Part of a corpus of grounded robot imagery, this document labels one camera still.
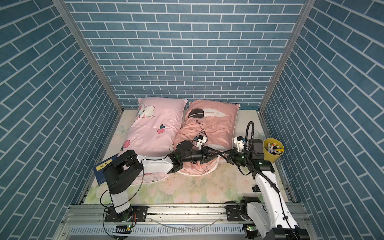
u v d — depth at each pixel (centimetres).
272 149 85
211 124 103
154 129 96
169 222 73
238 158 67
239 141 73
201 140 79
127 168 49
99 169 87
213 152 76
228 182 84
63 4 70
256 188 79
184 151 65
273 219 41
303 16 74
